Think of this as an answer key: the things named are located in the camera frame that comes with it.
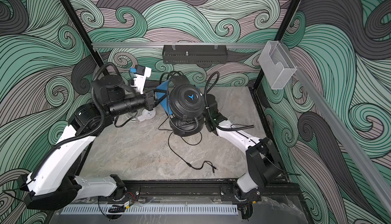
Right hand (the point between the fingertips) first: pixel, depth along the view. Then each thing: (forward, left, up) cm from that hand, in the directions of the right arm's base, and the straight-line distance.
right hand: (175, 103), depth 74 cm
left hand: (-10, -1, +19) cm, 21 cm away
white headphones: (+8, +21, -22) cm, 32 cm away
